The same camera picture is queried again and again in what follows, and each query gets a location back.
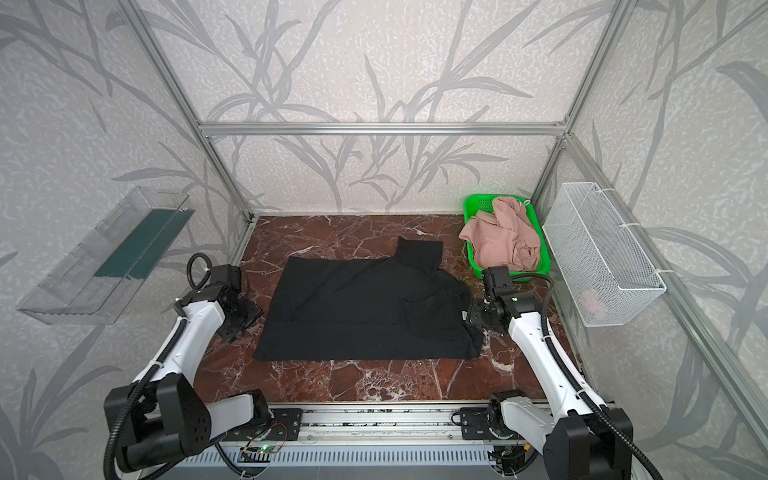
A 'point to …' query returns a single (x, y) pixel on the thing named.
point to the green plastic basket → (484, 203)
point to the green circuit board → (267, 448)
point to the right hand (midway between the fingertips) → (480, 307)
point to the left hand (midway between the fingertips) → (255, 310)
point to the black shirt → (365, 309)
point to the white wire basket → (602, 271)
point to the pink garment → (504, 237)
